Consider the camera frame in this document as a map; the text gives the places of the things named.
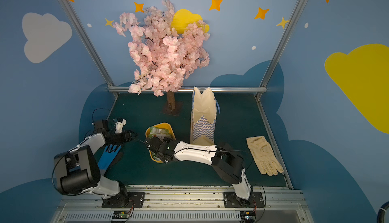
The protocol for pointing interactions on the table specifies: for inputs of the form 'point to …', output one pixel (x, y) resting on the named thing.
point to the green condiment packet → (160, 133)
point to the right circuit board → (247, 217)
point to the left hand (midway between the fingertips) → (133, 134)
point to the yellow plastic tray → (154, 156)
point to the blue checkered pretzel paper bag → (204, 107)
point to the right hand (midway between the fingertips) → (166, 143)
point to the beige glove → (262, 153)
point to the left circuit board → (121, 215)
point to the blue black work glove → (112, 154)
